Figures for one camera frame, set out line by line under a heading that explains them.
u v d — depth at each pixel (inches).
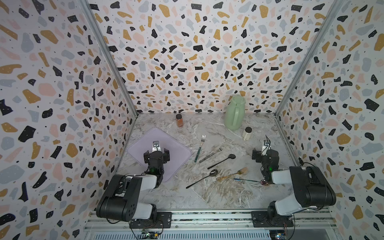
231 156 38.8
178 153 39.3
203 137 41.8
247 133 39.5
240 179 34.6
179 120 43.0
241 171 35.4
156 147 30.5
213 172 35.4
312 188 18.2
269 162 28.5
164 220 29.0
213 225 28.9
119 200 17.3
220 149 39.5
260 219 28.7
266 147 31.9
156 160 27.2
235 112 37.3
